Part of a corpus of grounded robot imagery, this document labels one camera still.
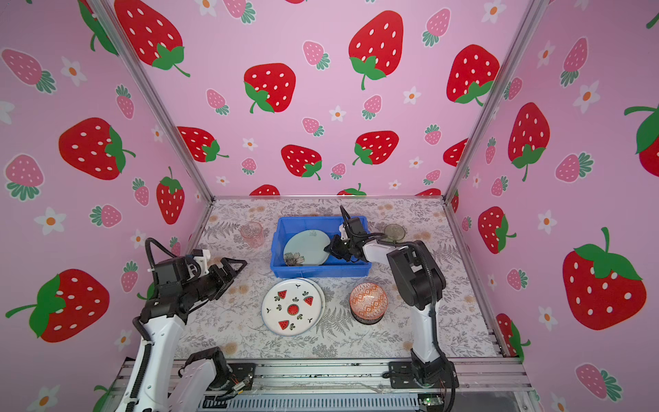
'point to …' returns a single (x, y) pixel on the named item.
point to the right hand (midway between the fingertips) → (322, 247)
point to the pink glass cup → (253, 233)
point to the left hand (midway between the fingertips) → (239, 269)
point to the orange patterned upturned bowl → (368, 303)
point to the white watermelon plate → (293, 306)
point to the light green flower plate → (306, 248)
